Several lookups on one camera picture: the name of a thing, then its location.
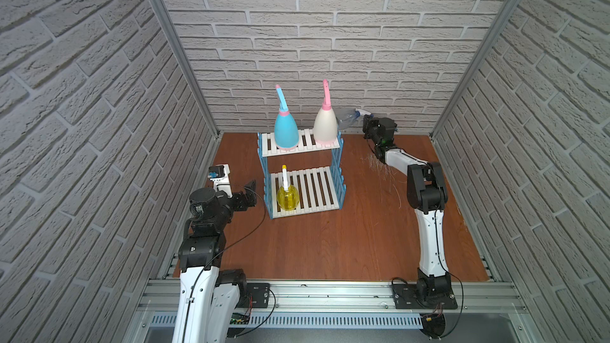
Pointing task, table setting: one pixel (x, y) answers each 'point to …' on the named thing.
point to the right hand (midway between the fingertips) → (353, 112)
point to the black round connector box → (434, 325)
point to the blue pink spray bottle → (286, 133)
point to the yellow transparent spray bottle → (287, 198)
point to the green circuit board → (239, 318)
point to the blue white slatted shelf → (320, 189)
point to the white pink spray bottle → (325, 123)
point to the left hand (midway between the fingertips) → (238, 176)
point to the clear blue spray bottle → (344, 121)
